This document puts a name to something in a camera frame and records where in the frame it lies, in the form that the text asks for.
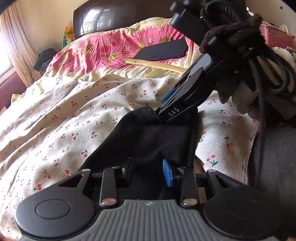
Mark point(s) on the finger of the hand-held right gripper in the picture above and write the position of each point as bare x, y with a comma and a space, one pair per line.
168, 95

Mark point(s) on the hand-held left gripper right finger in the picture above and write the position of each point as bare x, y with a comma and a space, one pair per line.
167, 173

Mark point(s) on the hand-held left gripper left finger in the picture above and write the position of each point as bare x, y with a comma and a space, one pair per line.
108, 183

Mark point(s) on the black pants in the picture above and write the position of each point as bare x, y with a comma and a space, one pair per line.
150, 143

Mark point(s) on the person's right hand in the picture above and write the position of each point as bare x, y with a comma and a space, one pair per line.
247, 102

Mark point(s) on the yellow wooden strip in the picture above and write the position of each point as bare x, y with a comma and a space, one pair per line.
143, 62

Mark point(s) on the cherry print bedsheet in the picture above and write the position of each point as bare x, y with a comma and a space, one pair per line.
69, 120

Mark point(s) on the pink fruit print quilt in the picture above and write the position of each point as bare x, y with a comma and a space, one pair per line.
97, 48

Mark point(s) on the pink plastic basket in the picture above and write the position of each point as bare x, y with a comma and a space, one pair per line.
277, 36

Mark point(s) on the dark wooden headboard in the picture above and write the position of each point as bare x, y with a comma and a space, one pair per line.
115, 14

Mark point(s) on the grey cloth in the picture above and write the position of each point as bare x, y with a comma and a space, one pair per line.
275, 173

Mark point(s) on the yellow green cartoon bag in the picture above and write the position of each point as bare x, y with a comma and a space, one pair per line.
68, 34

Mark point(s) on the yellow checked cloth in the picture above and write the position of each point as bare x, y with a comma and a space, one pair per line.
15, 97

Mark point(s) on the dark clothes pile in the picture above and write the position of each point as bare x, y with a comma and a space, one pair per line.
44, 60

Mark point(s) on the purple padded window seat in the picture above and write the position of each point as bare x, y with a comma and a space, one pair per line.
11, 85

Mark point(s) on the beige curtain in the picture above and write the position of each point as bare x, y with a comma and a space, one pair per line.
18, 46

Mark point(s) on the window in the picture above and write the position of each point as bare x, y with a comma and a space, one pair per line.
3, 60

